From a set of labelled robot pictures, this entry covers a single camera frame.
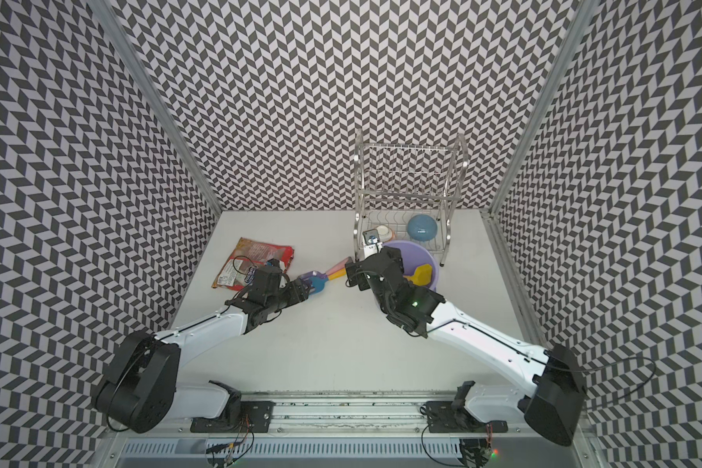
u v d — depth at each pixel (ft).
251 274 3.15
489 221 3.88
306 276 3.18
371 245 1.98
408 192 2.72
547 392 1.26
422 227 3.42
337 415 2.47
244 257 3.35
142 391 1.37
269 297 2.27
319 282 3.15
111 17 2.37
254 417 2.38
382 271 1.68
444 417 2.40
